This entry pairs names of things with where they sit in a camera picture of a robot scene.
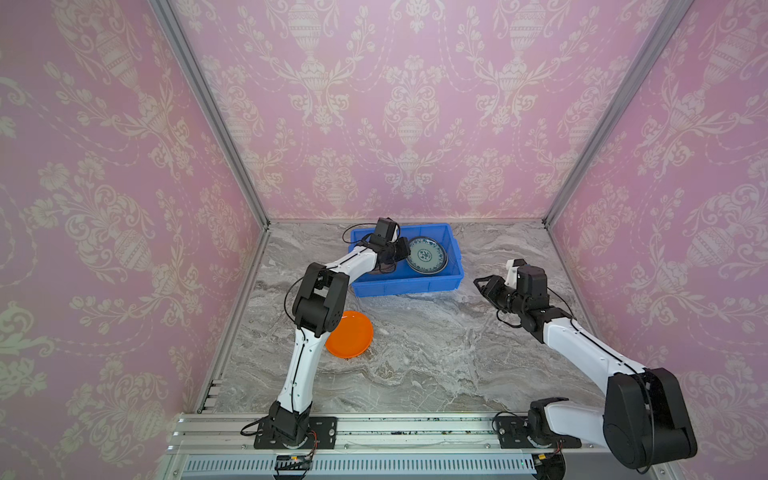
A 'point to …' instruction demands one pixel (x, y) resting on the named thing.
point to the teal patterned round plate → (427, 255)
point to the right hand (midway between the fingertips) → (478, 281)
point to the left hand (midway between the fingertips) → (413, 249)
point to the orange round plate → (352, 336)
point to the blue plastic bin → (403, 279)
